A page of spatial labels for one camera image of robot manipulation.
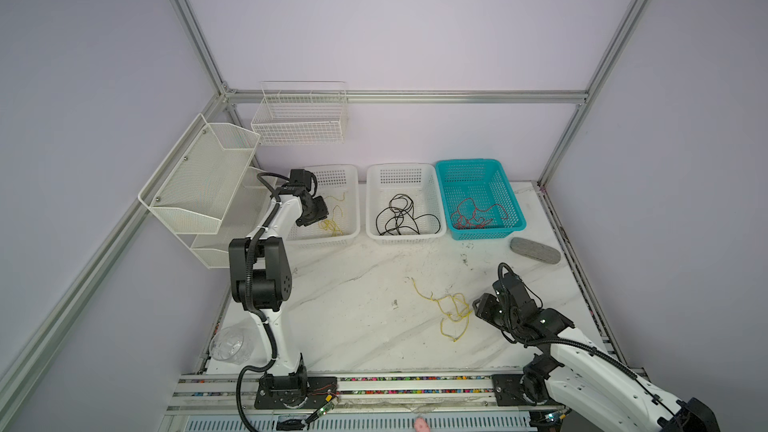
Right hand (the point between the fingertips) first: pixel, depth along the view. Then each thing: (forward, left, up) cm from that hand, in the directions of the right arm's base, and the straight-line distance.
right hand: (474, 305), depth 83 cm
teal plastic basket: (+44, -10, -4) cm, 45 cm away
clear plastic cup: (-11, +67, -2) cm, 68 cm away
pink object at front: (-28, +16, -2) cm, 32 cm away
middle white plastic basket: (+52, +14, -1) cm, 54 cm away
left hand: (+27, +48, +7) cm, 56 cm away
